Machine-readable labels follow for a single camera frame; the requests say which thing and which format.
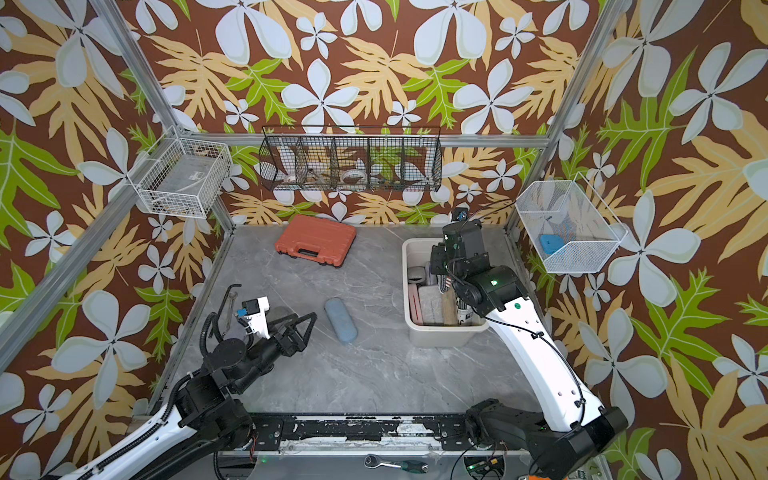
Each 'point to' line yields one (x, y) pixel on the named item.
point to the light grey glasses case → (431, 304)
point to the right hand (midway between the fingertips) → (439, 246)
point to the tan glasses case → (450, 308)
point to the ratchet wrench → (371, 461)
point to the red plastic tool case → (319, 240)
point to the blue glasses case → (341, 319)
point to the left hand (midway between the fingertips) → (309, 314)
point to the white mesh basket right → (568, 225)
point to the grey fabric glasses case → (416, 275)
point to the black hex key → (223, 304)
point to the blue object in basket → (551, 242)
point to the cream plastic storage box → (419, 251)
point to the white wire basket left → (180, 176)
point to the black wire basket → (351, 158)
